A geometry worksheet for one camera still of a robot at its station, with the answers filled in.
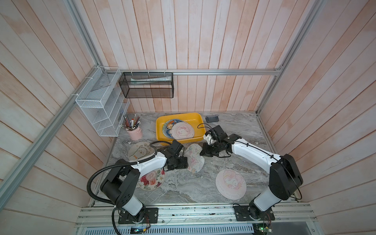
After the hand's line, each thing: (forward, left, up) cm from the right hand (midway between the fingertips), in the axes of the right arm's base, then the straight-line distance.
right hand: (199, 153), depth 85 cm
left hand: (-6, +10, -8) cm, 14 cm away
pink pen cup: (+14, +42, +6) cm, 45 cm away
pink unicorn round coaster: (+24, +12, -8) cm, 28 cm away
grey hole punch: (+38, -12, -11) cm, 42 cm away
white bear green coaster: (+7, +40, -9) cm, 41 cm away
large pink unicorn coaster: (-14, -19, -11) cm, 26 cm away
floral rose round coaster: (-13, +28, -10) cm, 33 cm away
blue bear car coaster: (+27, +23, -8) cm, 36 cm away
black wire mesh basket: (+47, +37, +15) cm, 62 cm away
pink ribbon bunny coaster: (-3, +2, -3) cm, 5 cm away
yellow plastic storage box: (+35, +2, -8) cm, 36 cm away
